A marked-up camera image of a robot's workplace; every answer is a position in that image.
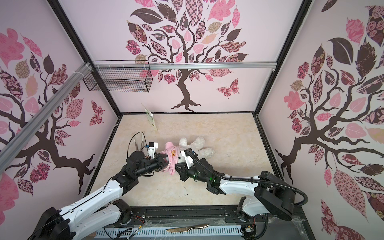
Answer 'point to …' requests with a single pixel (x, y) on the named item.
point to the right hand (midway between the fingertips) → (173, 164)
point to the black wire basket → (120, 79)
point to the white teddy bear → (195, 147)
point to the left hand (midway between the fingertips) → (175, 160)
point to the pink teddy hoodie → (172, 152)
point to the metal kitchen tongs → (138, 137)
